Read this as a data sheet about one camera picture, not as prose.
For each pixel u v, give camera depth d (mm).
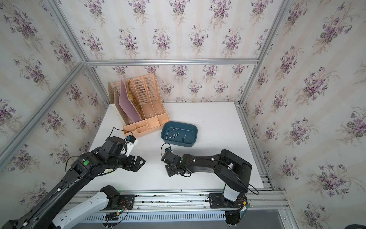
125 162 604
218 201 731
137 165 617
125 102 878
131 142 626
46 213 390
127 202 729
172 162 652
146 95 1128
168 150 786
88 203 562
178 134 990
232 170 478
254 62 957
